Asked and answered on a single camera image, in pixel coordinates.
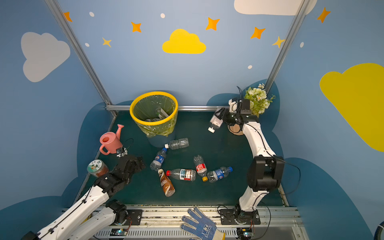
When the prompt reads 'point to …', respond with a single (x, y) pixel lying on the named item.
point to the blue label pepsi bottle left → (156, 163)
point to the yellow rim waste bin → (155, 112)
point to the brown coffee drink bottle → (167, 184)
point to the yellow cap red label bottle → (201, 167)
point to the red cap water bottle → (182, 174)
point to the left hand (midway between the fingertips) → (138, 161)
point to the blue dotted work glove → (207, 229)
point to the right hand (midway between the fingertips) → (218, 115)
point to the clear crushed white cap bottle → (176, 144)
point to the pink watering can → (111, 142)
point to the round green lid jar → (97, 168)
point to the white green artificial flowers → (259, 100)
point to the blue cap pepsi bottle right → (217, 174)
